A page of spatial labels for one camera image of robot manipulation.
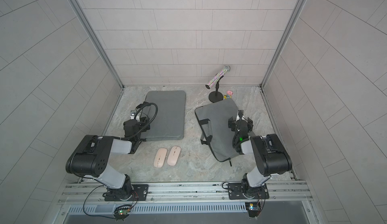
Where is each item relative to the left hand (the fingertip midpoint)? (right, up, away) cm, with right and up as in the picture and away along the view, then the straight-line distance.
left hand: (142, 116), depth 95 cm
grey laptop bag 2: (+45, -2, -1) cm, 45 cm away
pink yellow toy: (+58, +13, +14) cm, 61 cm away
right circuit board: (+62, -39, -26) cm, 78 cm away
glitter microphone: (+53, +30, +2) cm, 61 cm away
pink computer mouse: (+15, -21, -14) cm, 29 cm away
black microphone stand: (+49, +13, +14) cm, 52 cm away
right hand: (+62, +1, 0) cm, 62 cm away
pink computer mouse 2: (+23, -20, -14) cm, 33 cm away
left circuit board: (+3, -37, -30) cm, 48 cm away
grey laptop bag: (+18, -4, -3) cm, 19 cm away
